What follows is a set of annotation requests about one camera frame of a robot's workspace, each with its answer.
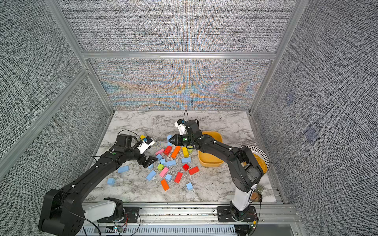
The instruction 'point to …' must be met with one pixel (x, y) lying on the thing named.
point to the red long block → (178, 177)
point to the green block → (190, 150)
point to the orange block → (165, 185)
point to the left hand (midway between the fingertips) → (154, 151)
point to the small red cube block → (185, 167)
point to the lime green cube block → (160, 166)
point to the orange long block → (175, 152)
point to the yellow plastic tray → (206, 160)
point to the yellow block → (185, 152)
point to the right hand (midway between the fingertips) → (169, 136)
